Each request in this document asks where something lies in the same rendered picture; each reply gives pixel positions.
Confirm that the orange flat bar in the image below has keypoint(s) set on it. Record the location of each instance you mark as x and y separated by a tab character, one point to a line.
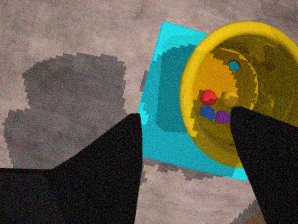
256	218

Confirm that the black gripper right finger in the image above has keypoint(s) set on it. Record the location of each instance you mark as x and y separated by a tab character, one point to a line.
268	149

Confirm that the purple marble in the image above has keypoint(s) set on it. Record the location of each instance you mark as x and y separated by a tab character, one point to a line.
222	117

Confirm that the red marble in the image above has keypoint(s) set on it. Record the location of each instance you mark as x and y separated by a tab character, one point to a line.
208	97

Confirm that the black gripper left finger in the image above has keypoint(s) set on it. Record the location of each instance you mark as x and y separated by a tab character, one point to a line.
98	185

